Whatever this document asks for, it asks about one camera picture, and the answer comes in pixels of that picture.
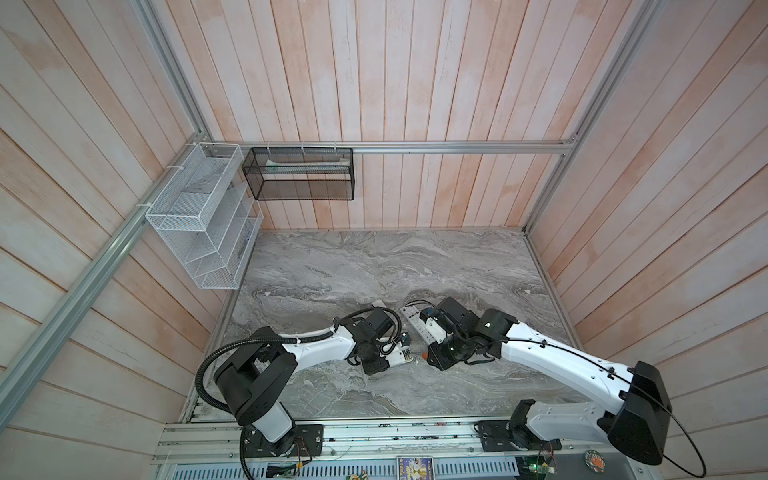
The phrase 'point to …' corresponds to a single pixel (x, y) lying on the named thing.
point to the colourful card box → (415, 468)
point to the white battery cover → (379, 303)
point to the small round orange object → (595, 461)
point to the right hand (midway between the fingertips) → (430, 358)
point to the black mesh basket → (301, 173)
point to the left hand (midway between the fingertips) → (377, 362)
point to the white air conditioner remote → (399, 357)
